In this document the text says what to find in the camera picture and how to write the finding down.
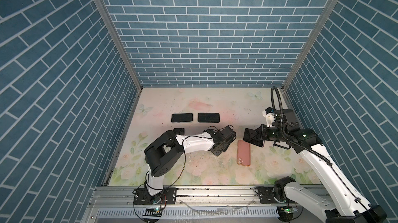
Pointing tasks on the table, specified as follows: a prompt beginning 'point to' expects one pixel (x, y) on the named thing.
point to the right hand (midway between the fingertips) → (253, 129)
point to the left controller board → (153, 212)
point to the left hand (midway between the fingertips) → (226, 146)
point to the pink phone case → (243, 153)
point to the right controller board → (285, 213)
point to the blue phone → (182, 117)
